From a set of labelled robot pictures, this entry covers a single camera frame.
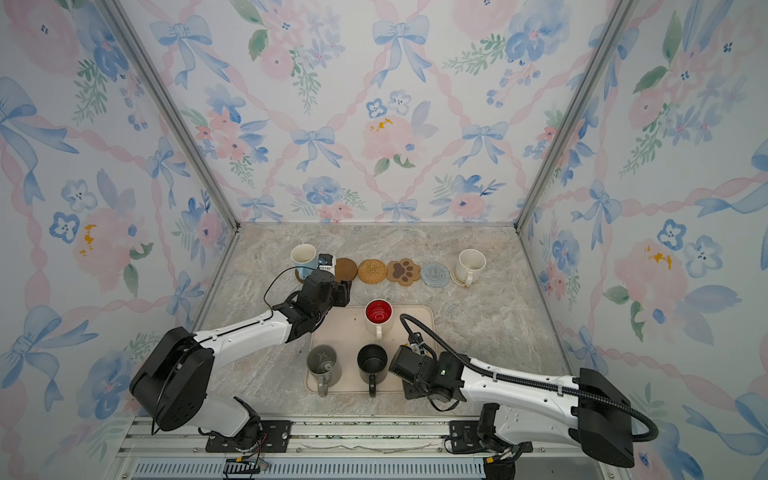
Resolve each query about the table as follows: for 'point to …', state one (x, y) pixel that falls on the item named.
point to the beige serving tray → (345, 328)
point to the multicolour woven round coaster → (455, 281)
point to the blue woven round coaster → (435, 274)
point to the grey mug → (323, 362)
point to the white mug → (470, 265)
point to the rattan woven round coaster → (371, 271)
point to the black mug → (372, 360)
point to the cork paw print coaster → (404, 272)
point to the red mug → (378, 315)
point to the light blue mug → (304, 255)
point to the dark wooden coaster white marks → (297, 276)
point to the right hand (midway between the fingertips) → (408, 382)
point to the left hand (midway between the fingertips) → (344, 279)
